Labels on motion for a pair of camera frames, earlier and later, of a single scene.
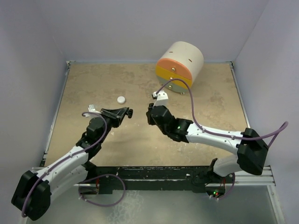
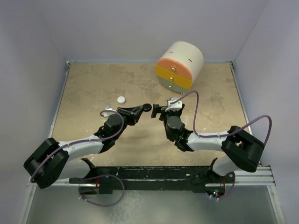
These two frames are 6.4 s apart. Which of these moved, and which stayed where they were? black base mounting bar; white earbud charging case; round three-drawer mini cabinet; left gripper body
Moved: left gripper body
Stayed: white earbud charging case; black base mounting bar; round three-drawer mini cabinet
